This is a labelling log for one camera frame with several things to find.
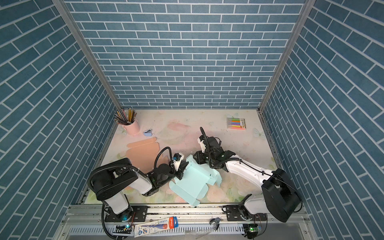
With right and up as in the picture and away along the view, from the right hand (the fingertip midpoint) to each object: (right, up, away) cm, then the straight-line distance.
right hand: (193, 155), depth 84 cm
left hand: (-3, -6, +2) cm, 7 cm away
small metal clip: (+11, -30, -13) cm, 34 cm away
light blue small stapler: (-34, +11, +21) cm, 41 cm away
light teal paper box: (0, -17, -1) cm, 17 cm away
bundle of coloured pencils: (-48, +22, +15) cm, 55 cm away
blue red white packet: (-18, -31, -15) cm, 38 cm away
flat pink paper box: (-35, -3, +13) cm, 37 cm away
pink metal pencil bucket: (-42, +14, +17) cm, 47 cm away
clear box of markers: (+31, +18, +28) cm, 45 cm away
